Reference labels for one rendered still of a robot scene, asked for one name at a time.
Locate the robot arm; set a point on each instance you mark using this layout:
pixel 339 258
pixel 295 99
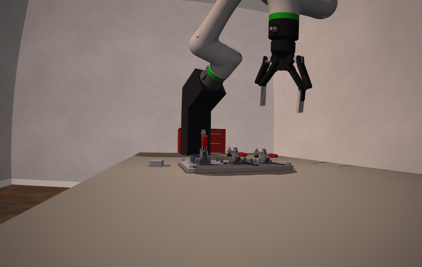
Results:
pixel 224 58

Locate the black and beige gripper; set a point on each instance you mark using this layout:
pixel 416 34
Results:
pixel 283 59

